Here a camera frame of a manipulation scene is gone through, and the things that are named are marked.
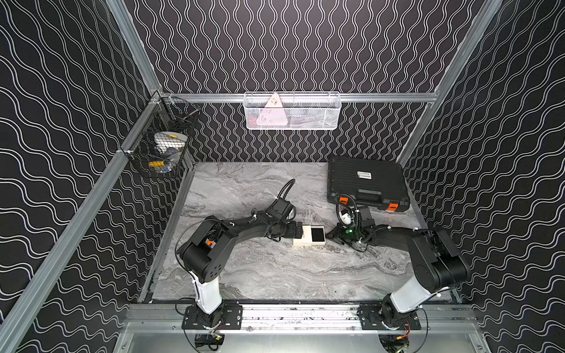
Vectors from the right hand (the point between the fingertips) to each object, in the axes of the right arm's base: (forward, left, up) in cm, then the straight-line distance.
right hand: (326, 235), depth 93 cm
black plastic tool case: (+26, -23, +4) cm, 35 cm away
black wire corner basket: (+19, +63, +33) cm, 74 cm away
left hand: (+1, +14, +1) cm, 14 cm away
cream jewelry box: (-1, +6, +1) cm, 6 cm away
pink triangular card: (+35, +23, +36) cm, 55 cm away
